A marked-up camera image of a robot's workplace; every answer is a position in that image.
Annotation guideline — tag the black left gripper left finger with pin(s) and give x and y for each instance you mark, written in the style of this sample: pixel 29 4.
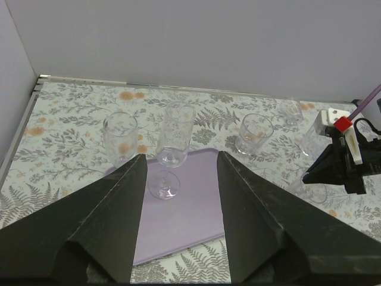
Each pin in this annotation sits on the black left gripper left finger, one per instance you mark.
pixel 97 225

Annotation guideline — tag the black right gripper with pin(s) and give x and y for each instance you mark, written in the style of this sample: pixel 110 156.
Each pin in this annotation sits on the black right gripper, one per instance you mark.
pixel 336 166

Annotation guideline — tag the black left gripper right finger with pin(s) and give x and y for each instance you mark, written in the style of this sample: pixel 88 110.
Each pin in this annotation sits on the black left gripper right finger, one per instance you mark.
pixel 273 236

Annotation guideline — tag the clear faceted tumbler glass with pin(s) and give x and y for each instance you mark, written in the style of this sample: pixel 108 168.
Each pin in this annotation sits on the clear faceted tumbler glass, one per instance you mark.
pixel 255 130

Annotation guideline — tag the clear stemmed wine glass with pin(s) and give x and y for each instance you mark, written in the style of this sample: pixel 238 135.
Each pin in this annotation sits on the clear stemmed wine glass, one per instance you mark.
pixel 120 133

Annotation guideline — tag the tall clear flute glass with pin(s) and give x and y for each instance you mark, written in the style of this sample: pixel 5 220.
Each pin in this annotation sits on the tall clear flute glass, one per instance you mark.
pixel 172 149

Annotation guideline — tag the purple rectangular tray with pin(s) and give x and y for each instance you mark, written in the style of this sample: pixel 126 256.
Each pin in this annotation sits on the purple rectangular tray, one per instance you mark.
pixel 160 227

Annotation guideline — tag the tall clear drinking glass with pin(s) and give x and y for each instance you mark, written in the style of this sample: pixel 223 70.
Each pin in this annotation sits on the tall clear drinking glass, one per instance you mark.
pixel 311 146

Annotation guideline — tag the clear back tumbler glass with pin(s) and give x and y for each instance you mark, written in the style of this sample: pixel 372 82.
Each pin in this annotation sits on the clear back tumbler glass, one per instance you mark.
pixel 291 111

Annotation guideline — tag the floral patterned table mat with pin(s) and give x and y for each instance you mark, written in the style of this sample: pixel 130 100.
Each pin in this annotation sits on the floral patterned table mat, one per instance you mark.
pixel 62 151

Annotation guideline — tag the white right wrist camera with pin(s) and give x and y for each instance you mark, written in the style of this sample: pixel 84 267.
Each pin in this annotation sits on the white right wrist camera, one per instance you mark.
pixel 334 122

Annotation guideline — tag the aluminium table frame rail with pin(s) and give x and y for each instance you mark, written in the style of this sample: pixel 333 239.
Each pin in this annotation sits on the aluminium table frame rail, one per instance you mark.
pixel 5 166

